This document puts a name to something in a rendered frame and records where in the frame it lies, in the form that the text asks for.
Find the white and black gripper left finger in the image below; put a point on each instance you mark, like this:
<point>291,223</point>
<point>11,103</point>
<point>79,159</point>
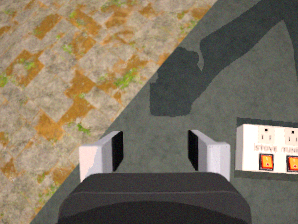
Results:
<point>103,156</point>

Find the white power strip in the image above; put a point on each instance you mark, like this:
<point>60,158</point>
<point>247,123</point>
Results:
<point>266,149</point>

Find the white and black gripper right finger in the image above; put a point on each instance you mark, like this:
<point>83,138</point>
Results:
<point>206,155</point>

